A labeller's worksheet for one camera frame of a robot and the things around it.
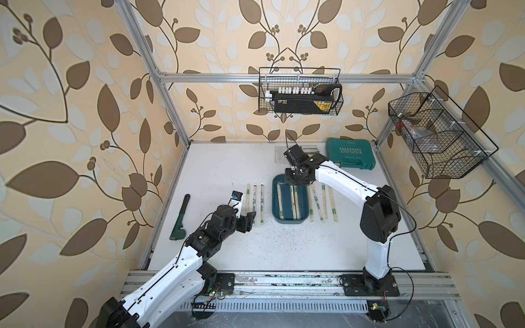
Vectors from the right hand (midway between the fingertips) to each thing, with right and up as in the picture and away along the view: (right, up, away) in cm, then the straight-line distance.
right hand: (289, 180), depth 90 cm
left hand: (-18, -11, -10) cm, 23 cm away
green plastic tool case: (+35, +13, +19) cm, 42 cm away
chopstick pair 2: (-16, -10, +7) cm, 20 cm away
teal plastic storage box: (-1, -10, -2) cm, 10 cm away
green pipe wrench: (-47, -22, -5) cm, 53 cm away
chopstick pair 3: (-20, -9, +8) cm, 23 cm away
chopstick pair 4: (+14, -16, +1) cm, 22 cm away
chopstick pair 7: (-4, -14, +3) cm, 15 cm away
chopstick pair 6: (+18, -11, +6) cm, 22 cm away
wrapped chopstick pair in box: (+4, -11, +6) cm, 13 cm away
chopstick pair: (-13, -12, +6) cm, 18 cm away
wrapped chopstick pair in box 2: (+1, -9, -4) cm, 10 cm away
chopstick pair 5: (+11, -11, +6) cm, 17 cm away
